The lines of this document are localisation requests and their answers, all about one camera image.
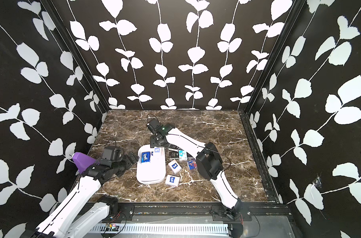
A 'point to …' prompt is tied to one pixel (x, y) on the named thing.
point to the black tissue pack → (173, 155)
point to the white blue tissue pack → (172, 180)
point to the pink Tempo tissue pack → (175, 166)
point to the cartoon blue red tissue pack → (192, 164)
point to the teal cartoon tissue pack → (182, 155)
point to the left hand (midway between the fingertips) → (135, 159)
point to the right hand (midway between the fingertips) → (153, 143)
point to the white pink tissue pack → (157, 150)
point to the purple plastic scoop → (83, 161)
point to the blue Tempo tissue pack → (146, 157)
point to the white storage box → (153, 172)
